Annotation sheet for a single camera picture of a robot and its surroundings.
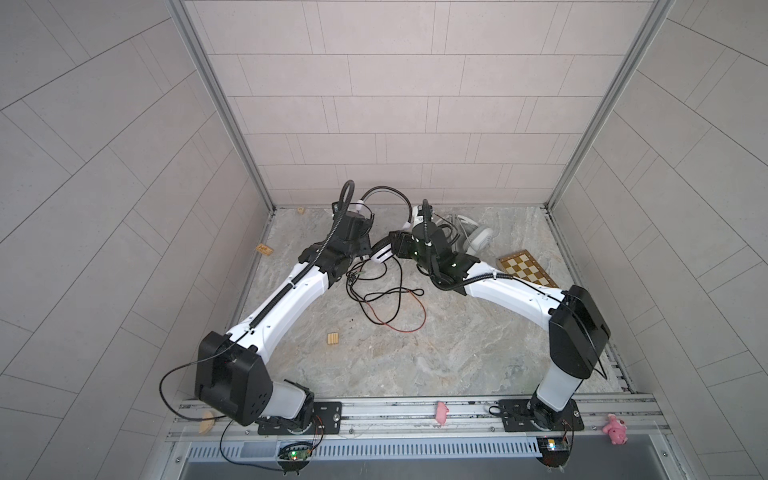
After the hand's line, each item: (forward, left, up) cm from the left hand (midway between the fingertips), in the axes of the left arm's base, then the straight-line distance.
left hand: (367, 231), depth 81 cm
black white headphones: (-6, -4, -1) cm, 7 cm away
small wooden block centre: (-23, +9, -20) cm, 32 cm away
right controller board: (-48, -45, -21) cm, 69 cm away
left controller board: (-49, +14, -17) cm, 54 cm away
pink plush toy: (-44, -59, -18) cm, 76 cm away
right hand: (0, -7, -1) cm, 7 cm away
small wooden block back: (+26, +29, -20) cm, 44 cm away
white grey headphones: (+7, -31, -12) cm, 34 cm away
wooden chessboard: (+1, -49, -18) cm, 52 cm away
